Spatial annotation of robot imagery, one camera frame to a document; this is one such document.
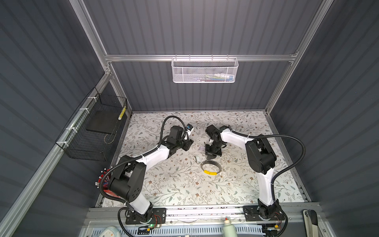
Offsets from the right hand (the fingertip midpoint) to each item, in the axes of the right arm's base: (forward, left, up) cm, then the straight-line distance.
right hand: (207, 159), depth 93 cm
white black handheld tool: (-34, -46, +3) cm, 57 cm away
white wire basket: (+72, -1, +20) cm, 75 cm away
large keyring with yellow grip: (-2, -3, -1) cm, 4 cm away
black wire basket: (0, +59, +29) cm, 66 cm away
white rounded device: (-38, +47, +4) cm, 61 cm away
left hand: (+9, +12, +10) cm, 18 cm away
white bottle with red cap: (-37, -7, +7) cm, 38 cm away
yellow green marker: (+14, +49, +28) cm, 58 cm away
